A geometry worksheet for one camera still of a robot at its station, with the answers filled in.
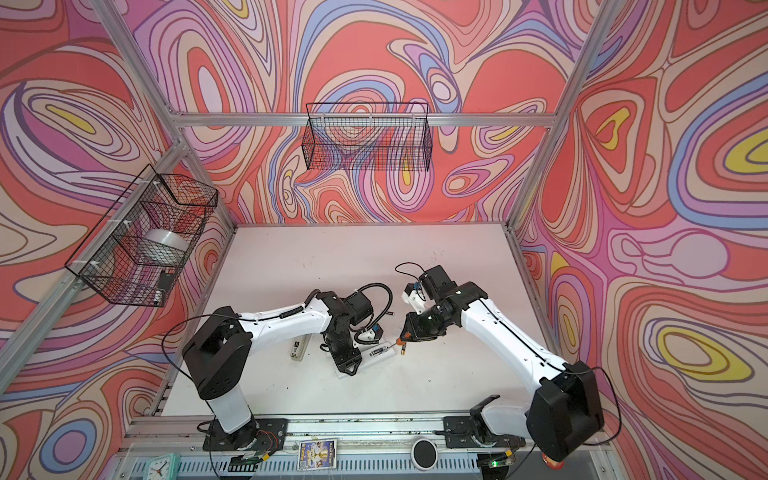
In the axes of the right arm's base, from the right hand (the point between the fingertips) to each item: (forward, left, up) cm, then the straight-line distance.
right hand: (410, 344), depth 76 cm
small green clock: (-24, +58, -9) cm, 64 cm away
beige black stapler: (+4, +31, -8) cm, 32 cm away
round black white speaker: (-23, -2, -7) cm, 24 cm away
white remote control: (0, +10, -8) cm, 13 cm away
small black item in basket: (+13, +61, +14) cm, 64 cm away
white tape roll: (+17, +59, +22) cm, 65 cm away
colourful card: (-22, +23, -10) cm, 34 cm away
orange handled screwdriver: (+1, +3, 0) cm, 3 cm away
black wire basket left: (+17, +64, +22) cm, 70 cm away
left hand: (-1, +15, -9) cm, 18 cm away
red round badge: (-26, -32, -12) cm, 43 cm away
